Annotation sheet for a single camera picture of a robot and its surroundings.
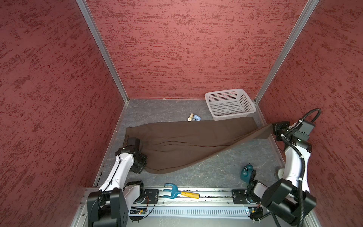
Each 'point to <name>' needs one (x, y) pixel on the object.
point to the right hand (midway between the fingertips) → (269, 123)
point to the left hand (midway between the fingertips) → (146, 167)
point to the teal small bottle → (246, 173)
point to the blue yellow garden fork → (175, 192)
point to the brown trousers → (165, 147)
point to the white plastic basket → (223, 104)
